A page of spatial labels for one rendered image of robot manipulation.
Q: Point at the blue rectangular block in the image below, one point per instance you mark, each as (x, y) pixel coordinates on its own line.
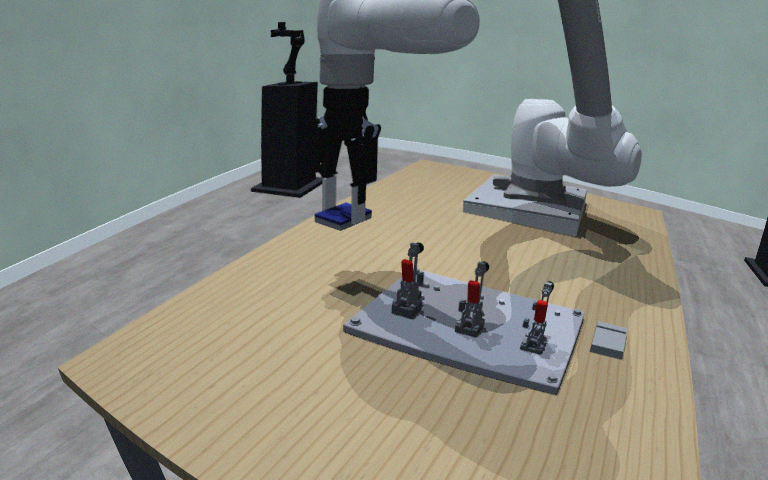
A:
(338, 217)

